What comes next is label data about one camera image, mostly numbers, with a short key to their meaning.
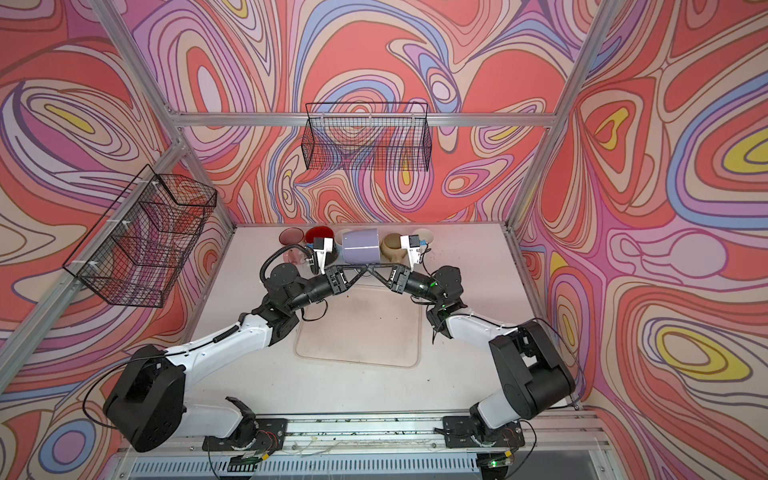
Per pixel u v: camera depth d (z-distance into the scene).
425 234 1.05
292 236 1.02
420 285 0.69
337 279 0.68
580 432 0.75
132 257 0.73
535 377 0.44
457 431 0.73
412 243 0.70
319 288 0.66
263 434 0.73
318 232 1.07
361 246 0.68
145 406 0.42
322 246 0.69
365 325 0.94
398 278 0.68
